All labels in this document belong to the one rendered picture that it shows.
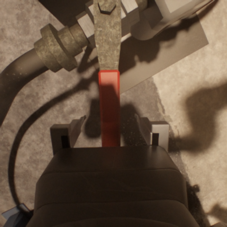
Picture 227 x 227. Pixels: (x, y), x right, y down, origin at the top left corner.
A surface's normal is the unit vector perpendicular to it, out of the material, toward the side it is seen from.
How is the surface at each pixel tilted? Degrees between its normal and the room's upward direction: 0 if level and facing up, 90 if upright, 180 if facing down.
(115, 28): 0
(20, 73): 16
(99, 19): 0
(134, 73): 0
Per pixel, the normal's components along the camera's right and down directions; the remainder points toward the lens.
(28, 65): 0.20, 0.43
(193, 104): 0.02, 0.25
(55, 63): 0.37, 0.77
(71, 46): 0.25, 0.60
